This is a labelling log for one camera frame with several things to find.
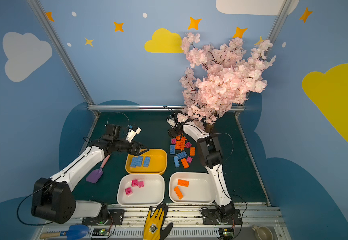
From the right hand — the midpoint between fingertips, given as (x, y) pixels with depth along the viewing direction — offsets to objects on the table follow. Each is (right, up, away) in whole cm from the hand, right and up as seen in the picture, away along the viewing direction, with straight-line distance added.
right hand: (174, 130), depth 106 cm
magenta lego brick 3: (+10, -18, -12) cm, 24 cm away
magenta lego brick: (-23, -30, -21) cm, 43 cm away
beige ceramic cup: (+42, -48, -36) cm, 73 cm away
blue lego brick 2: (-22, -19, -13) cm, 32 cm away
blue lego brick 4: (-1, -12, -7) cm, 14 cm away
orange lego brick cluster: (+3, -34, -26) cm, 42 cm away
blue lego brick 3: (-17, -20, -13) cm, 29 cm away
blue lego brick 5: (+5, -16, -8) cm, 19 cm away
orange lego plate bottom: (+7, -20, -12) cm, 25 cm away
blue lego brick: (-25, -19, -13) cm, 34 cm away
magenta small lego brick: (-25, -33, -24) cm, 48 cm away
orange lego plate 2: (+12, -13, -7) cm, 19 cm away
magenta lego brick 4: (+10, -10, -5) cm, 14 cm away
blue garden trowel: (-48, -48, -35) cm, 76 cm away
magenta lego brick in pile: (-1, -7, -2) cm, 8 cm away
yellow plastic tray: (-10, -21, -14) cm, 28 cm away
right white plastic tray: (+16, -34, -20) cm, 42 cm away
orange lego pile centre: (+4, -9, -1) cm, 10 cm away
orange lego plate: (+5, -30, -20) cm, 37 cm away
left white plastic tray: (-17, -33, -22) cm, 43 cm away
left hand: (-17, -8, -23) cm, 30 cm away
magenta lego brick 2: (-19, -30, -21) cm, 42 cm away
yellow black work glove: (-10, -46, -36) cm, 59 cm away
